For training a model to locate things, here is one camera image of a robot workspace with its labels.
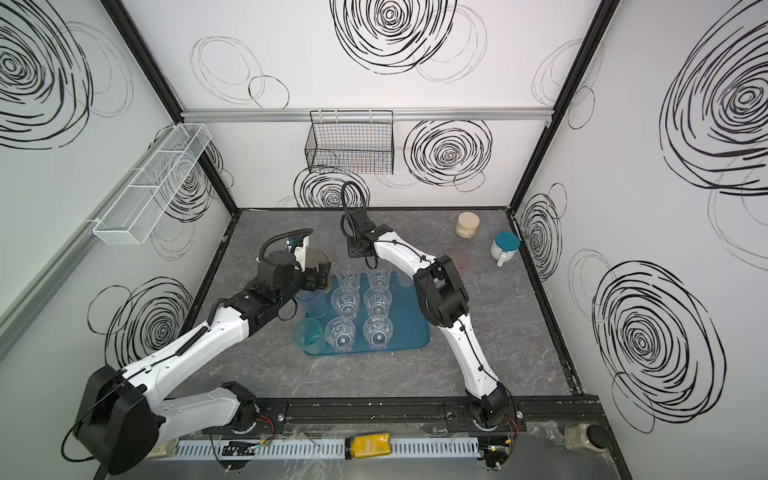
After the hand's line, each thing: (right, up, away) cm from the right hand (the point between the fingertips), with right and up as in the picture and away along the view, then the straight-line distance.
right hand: (355, 246), depth 101 cm
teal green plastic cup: (-11, -25, -16) cm, 32 cm away
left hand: (-8, -3, -19) cm, 21 cm away
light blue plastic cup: (-10, -16, -14) cm, 23 cm away
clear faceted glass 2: (-2, -10, -4) cm, 11 cm away
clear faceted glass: (-3, -25, -14) cm, 29 cm away
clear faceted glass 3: (+8, -11, -2) cm, 14 cm away
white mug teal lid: (+50, 0, -1) cm, 50 cm away
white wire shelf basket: (-51, +9, -28) cm, 59 cm away
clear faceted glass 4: (+8, -24, -13) cm, 29 cm away
